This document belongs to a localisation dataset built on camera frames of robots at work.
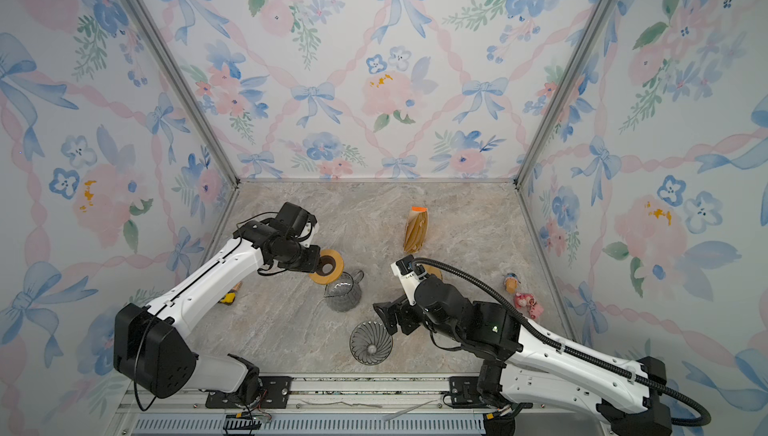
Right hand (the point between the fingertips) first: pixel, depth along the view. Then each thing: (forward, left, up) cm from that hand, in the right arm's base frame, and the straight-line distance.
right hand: (388, 296), depth 67 cm
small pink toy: (+8, -40, -20) cm, 46 cm away
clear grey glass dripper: (-4, +5, -20) cm, 21 cm away
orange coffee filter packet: (+30, -8, -15) cm, 35 cm away
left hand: (+13, +19, -7) cm, 24 cm away
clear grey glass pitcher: (+10, +14, -22) cm, 28 cm away
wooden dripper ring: (+12, +16, -9) cm, 22 cm away
